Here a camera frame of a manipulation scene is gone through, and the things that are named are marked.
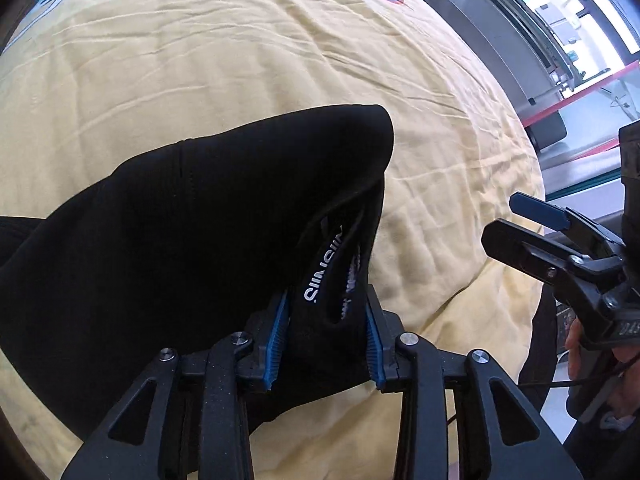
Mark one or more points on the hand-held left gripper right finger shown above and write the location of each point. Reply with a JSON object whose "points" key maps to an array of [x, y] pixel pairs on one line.
{"points": [[372, 340]]}

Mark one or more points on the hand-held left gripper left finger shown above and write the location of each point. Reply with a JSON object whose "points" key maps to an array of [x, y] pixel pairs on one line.
{"points": [[277, 330]]}

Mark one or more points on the glass-top desk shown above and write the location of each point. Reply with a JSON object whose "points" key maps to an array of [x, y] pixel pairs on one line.
{"points": [[525, 25]]}

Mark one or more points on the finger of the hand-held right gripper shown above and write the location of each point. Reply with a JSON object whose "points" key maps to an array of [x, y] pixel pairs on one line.
{"points": [[520, 250], [540, 212]]}

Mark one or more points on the person's right hand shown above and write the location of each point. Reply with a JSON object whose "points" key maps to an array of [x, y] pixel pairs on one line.
{"points": [[575, 355]]}

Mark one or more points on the black pants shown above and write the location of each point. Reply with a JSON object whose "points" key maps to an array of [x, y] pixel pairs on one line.
{"points": [[200, 235]]}

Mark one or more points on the yellow printed bed cover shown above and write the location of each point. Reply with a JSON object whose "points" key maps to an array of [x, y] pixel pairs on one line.
{"points": [[250, 60]]}

